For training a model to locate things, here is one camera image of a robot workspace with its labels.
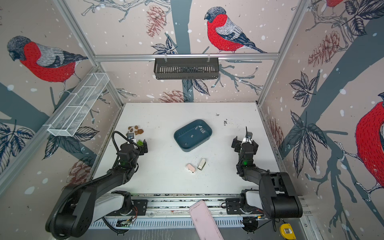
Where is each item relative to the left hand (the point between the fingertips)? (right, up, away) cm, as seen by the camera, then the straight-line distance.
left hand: (135, 140), depth 87 cm
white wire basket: (-27, +13, -15) cm, 33 cm away
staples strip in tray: (+40, +5, +17) cm, 44 cm away
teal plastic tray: (+34, +2, +14) cm, 37 cm away
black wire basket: (+27, +49, +19) cm, 59 cm away
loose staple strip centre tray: (+34, +1, +13) cm, 36 cm away
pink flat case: (+41, -36, -20) cm, 58 cm away
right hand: (+66, 0, +1) cm, 66 cm away
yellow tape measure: (+78, -37, -21) cm, 89 cm away
